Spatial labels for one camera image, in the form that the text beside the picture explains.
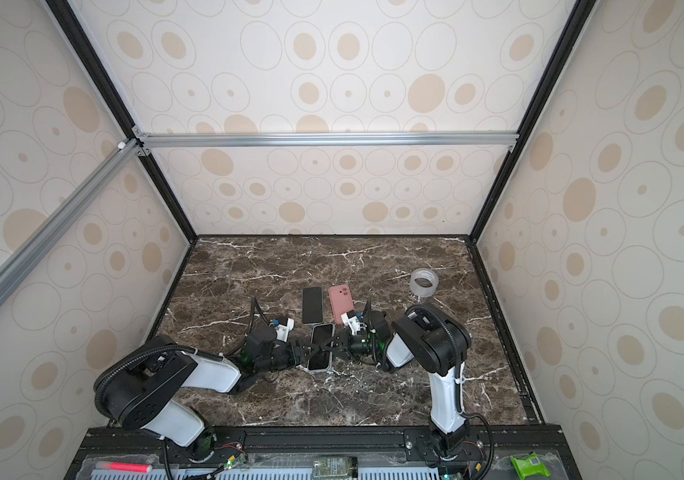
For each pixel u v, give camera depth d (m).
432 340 0.53
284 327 0.84
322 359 0.90
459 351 0.50
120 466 0.70
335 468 0.67
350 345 0.83
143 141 0.90
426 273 1.06
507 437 0.77
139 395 0.44
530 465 0.70
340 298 1.02
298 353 0.79
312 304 1.00
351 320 0.90
